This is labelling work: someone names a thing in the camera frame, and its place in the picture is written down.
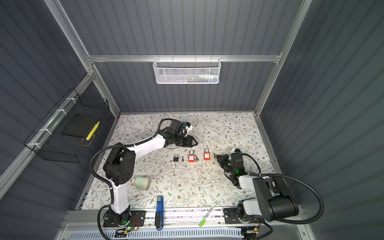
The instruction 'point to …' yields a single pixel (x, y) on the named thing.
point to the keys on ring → (196, 158)
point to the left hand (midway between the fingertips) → (195, 143)
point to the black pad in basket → (79, 125)
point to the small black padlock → (175, 158)
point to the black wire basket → (47, 140)
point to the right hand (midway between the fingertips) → (218, 156)
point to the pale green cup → (141, 182)
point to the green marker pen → (203, 221)
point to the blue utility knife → (159, 215)
